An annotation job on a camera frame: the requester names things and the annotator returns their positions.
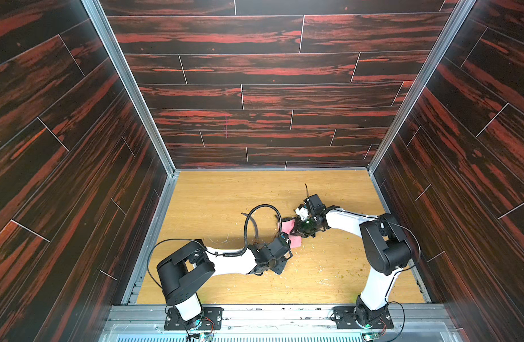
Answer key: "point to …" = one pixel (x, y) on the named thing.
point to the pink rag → (295, 241)
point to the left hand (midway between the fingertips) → (284, 262)
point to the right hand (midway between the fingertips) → (295, 231)
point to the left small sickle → (255, 226)
